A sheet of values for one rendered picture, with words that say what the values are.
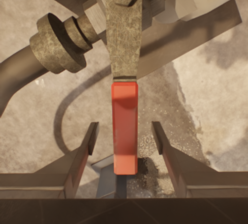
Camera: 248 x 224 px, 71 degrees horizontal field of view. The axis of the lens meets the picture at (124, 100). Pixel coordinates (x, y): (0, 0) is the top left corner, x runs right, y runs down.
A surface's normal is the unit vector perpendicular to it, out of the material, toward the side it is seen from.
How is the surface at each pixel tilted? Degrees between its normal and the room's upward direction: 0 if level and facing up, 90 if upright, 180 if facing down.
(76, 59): 83
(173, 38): 0
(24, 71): 15
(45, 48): 9
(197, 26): 0
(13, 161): 0
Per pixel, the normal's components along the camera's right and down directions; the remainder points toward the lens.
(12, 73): 0.11, 0.50
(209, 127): 0.00, 0.29
